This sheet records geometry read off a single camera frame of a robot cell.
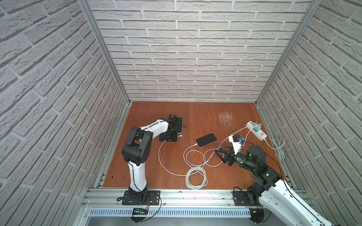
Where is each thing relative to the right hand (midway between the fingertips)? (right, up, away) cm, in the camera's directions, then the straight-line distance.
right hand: (216, 152), depth 72 cm
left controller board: (-40, -31, 0) cm, 50 cm away
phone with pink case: (-2, +2, +23) cm, 23 cm away
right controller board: (+20, -31, -2) cm, 38 cm away
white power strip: (+37, +5, +25) cm, 45 cm away
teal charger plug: (+34, +10, +23) cm, 42 cm away
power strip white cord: (+48, -2, +24) cm, 54 cm away
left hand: (-28, +4, +25) cm, 38 cm away
